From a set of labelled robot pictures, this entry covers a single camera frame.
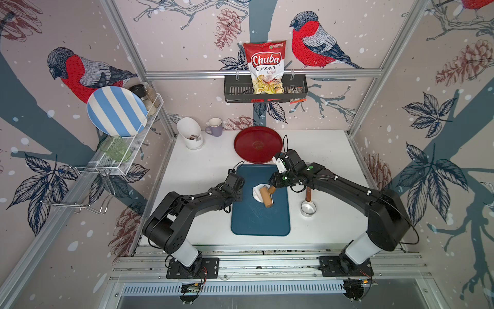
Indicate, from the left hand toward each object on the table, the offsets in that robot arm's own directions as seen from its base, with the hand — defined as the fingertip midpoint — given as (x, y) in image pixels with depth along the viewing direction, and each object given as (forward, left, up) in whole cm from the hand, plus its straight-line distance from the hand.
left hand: (239, 187), depth 95 cm
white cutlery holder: (+31, +29, +10) cm, 43 cm away
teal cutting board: (-15, -5, -1) cm, 16 cm away
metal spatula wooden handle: (-6, -32, +6) cm, 33 cm away
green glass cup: (-1, +44, +33) cm, 55 cm away
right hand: (-1, -15, +10) cm, 18 cm away
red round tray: (+30, -10, -1) cm, 31 cm away
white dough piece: (-3, -9, 0) cm, 9 cm away
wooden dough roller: (-5, -13, +2) cm, 14 cm away
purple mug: (+38, +16, +6) cm, 42 cm away
